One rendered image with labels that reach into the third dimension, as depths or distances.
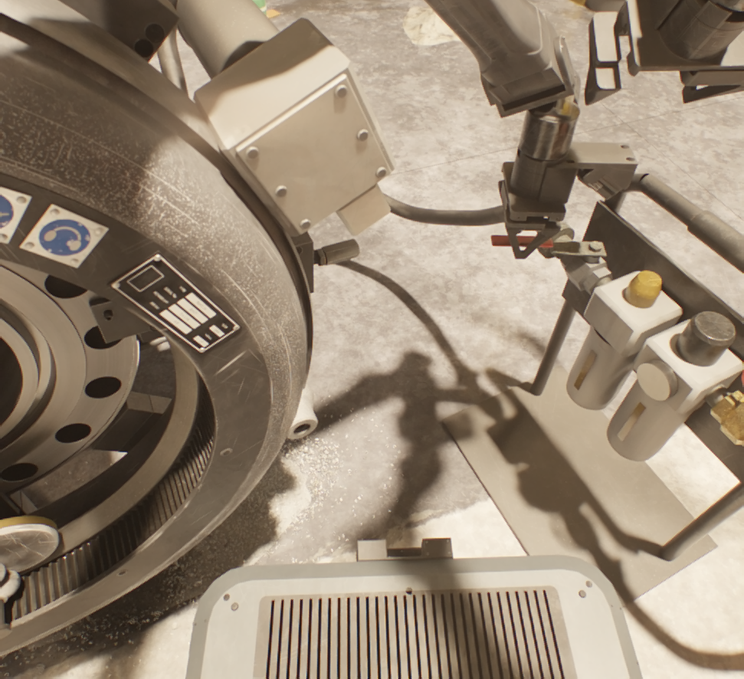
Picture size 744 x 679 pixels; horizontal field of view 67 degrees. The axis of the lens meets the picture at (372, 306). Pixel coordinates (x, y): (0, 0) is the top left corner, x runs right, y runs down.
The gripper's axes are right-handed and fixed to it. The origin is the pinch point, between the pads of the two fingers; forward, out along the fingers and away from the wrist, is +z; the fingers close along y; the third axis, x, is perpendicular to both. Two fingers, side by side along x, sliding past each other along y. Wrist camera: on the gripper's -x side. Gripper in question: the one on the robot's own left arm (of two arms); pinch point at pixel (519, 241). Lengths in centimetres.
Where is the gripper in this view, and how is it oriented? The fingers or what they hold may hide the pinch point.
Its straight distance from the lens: 78.9
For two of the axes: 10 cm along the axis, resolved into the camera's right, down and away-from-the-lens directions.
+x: -10.0, -0.3, 0.3
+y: 0.4, -7.6, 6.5
